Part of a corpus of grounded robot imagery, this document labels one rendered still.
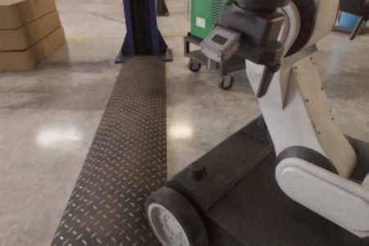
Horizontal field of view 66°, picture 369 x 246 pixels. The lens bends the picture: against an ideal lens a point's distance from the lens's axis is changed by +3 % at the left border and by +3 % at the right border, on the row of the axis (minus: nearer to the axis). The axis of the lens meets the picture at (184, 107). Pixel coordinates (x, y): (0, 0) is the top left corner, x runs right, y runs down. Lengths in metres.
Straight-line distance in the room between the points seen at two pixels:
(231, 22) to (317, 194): 0.41
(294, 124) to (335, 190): 0.15
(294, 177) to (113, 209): 0.56
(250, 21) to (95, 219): 0.74
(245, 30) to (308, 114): 0.29
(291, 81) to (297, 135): 0.13
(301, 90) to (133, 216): 0.60
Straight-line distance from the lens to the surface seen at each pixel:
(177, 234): 0.81
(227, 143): 0.92
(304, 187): 0.68
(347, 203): 0.66
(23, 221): 1.09
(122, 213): 0.93
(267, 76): 0.44
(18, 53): 2.32
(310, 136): 0.67
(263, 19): 0.41
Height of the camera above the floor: 0.73
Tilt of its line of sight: 29 degrees down
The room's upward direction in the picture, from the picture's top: 1 degrees counter-clockwise
